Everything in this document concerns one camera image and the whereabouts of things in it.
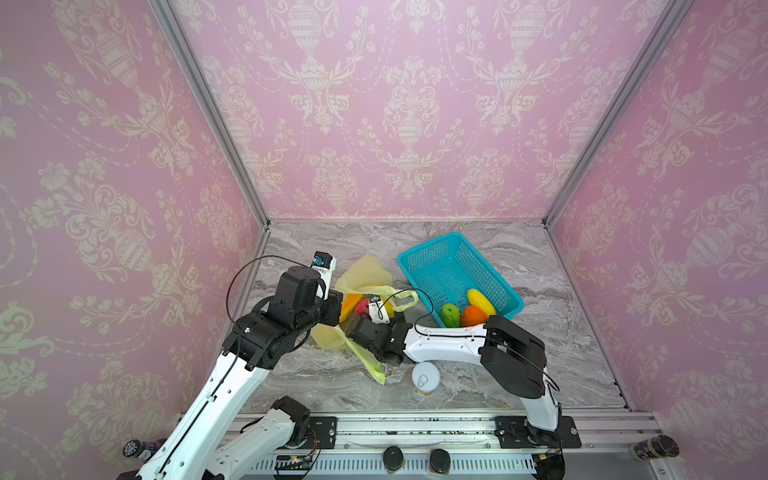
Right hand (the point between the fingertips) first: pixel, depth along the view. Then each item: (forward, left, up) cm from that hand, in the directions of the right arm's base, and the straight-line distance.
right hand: (376, 319), depth 89 cm
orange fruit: (0, -29, -2) cm, 29 cm away
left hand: (-4, +8, +21) cm, 23 cm away
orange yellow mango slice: (+5, +9, -1) cm, 10 cm away
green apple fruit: (-1, -22, +1) cm, 22 cm away
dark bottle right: (-35, -61, +2) cm, 70 cm away
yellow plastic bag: (+12, +3, +5) cm, 14 cm away
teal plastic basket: (+21, -24, -6) cm, 33 cm away
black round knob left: (-34, -4, +4) cm, 35 cm away
